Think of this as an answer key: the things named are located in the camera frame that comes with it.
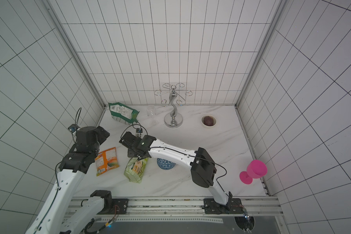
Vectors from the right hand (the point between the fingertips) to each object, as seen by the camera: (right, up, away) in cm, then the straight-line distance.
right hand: (128, 154), depth 77 cm
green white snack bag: (-12, +23, +24) cm, 35 cm away
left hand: (-15, +10, -3) cm, 19 cm away
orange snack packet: (-16, -6, +8) cm, 19 cm away
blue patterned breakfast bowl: (+19, -8, +9) cm, 23 cm away
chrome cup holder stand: (+24, +19, +31) cm, 44 cm away
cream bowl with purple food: (+50, +18, +26) cm, 59 cm away
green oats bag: (+5, -7, -4) cm, 10 cm away
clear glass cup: (+9, +24, +21) cm, 33 cm away
